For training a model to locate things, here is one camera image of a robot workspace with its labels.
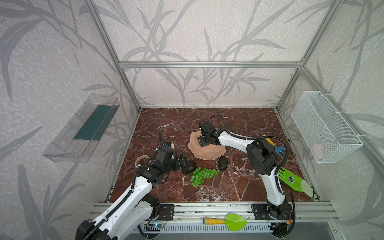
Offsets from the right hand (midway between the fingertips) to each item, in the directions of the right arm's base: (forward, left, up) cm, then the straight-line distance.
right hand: (204, 134), depth 100 cm
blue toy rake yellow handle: (-10, -48, -4) cm, 49 cm away
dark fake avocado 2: (-21, -11, 0) cm, 23 cm away
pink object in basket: (-21, -56, +16) cm, 62 cm away
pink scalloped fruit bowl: (-11, -3, -4) cm, 12 cm away
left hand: (-20, +12, +8) cm, 24 cm away
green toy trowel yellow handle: (-49, -14, -3) cm, 51 cm away
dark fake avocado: (-24, +9, 0) cm, 25 cm away
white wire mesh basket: (-23, -51, +31) cm, 64 cm away
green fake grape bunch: (-27, +2, 0) cm, 27 cm away
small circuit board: (-51, +25, -5) cm, 57 cm away
